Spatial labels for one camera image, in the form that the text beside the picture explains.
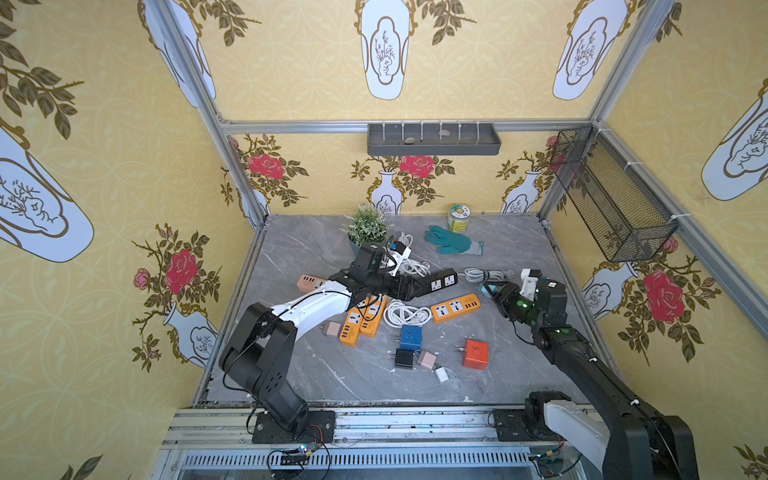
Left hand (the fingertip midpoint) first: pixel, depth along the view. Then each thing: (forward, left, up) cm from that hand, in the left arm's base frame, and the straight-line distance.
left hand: (414, 285), depth 85 cm
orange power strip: (-8, +19, -11) cm, 23 cm away
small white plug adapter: (-21, -7, -12) cm, 25 cm away
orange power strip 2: (-1, +12, -11) cm, 17 cm away
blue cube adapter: (-12, +1, -8) cm, 14 cm away
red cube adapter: (-18, -16, -7) cm, 25 cm away
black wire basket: (+9, -53, +19) cm, 57 cm away
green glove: (+26, -17, -13) cm, 34 cm away
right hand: (-2, -18, +1) cm, 18 cm away
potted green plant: (+21, +14, +3) cm, 26 cm away
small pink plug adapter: (-7, +24, -12) cm, 28 cm away
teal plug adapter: (-3, -21, +3) cm, 21 cm away
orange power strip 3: (-2, -12, -11) cm, 17 cm away
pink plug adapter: (-17, -3, -12) cm, 21 cm away
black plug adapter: (-16, +4, -12) cm, 21 cm away
